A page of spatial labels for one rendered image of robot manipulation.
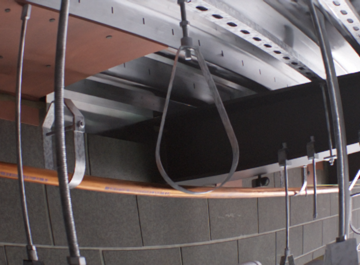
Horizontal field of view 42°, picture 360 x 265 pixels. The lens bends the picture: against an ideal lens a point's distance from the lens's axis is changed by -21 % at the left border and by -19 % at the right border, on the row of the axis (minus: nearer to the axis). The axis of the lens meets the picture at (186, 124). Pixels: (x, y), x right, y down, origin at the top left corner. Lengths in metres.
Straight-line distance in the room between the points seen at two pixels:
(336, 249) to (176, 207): 1.27
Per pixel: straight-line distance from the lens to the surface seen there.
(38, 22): 0.91
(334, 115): 0.63
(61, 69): 0.43
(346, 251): 0.60
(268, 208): 2.45
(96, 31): 0.98
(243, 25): 0.98
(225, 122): 0.79
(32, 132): 1.36
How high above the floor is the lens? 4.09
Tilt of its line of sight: 12 degrees up
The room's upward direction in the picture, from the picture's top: 5 degrees counter-clockwise
